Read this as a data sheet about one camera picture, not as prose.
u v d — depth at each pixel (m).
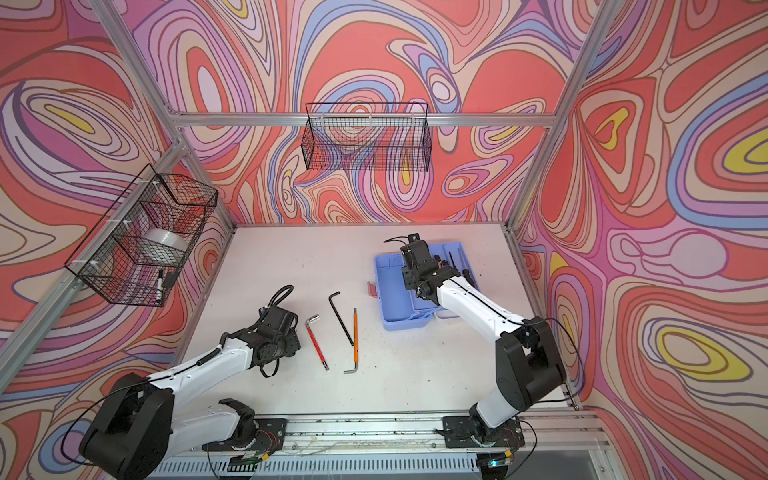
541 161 0.99
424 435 0.75
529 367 0.44
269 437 0.72
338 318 0.93
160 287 0.72
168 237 0.73
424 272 0.65
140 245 0.69
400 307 0.95
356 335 0.91
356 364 0.84
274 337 0.68
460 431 0.73
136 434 0.40
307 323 0.93
